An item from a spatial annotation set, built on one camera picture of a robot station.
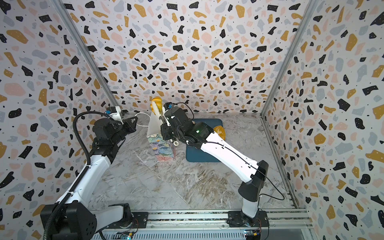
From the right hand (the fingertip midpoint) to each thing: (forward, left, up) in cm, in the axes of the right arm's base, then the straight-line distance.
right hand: (159, 125), depth 66 cm
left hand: (+9, +14, -3) cm, 17 cm away
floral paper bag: (+2, +3, -25) cm, 26 cm away
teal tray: (+6, -15, -37) cm, 40 cm away
